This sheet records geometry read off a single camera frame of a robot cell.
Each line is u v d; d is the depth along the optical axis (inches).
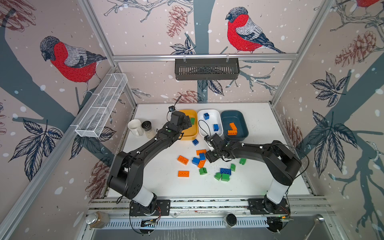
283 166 18.5
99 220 25.1
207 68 41.9
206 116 43.1
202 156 34.6
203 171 32.9
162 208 28.8
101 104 31.2
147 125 37.3
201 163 34.6
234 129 40.1
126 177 17.1
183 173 33.0
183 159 35.5
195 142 38.4
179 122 26.9
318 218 27.3
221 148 28.1
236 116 43.0
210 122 43.3
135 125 38.9
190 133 37.8
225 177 32.9
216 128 40.8
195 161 34.6
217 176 32.7
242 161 34.1
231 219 24.6
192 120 44.5
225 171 33.7
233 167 33.7
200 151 36.5
